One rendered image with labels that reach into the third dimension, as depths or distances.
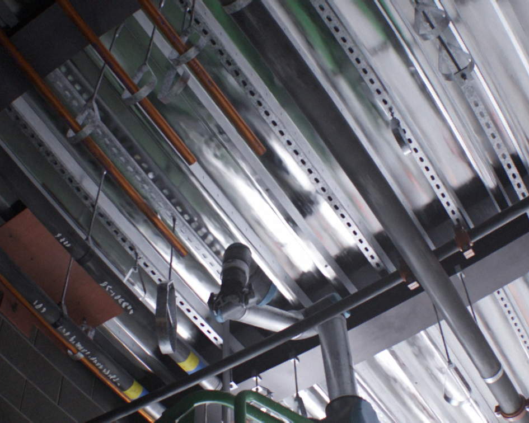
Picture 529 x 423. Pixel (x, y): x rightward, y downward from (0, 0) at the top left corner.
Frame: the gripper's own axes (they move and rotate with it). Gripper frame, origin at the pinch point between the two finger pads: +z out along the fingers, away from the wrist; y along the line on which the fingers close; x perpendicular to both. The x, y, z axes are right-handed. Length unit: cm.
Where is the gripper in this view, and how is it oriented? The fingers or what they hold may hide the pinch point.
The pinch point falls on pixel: (229, 308)
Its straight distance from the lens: 250.1
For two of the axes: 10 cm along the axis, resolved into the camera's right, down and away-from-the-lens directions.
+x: 3.2, 8.5, 4.1
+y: 9.4, -2.6, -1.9
